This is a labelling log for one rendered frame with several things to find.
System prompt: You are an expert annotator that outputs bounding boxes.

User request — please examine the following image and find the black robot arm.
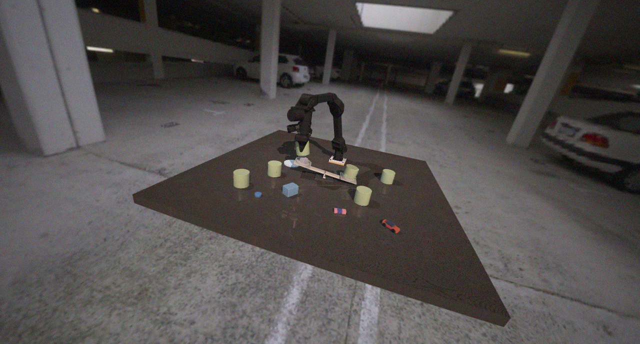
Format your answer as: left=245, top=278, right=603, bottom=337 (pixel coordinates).
left=287, top=93, right=347, bottom=161

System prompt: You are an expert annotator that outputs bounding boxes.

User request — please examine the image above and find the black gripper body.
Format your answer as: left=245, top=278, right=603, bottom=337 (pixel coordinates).
left=294, top=120, right=312, bottom=142

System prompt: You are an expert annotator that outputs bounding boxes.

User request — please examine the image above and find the small red toy car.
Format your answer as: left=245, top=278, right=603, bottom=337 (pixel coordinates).
left=382, top=219, right=400, bottom=233

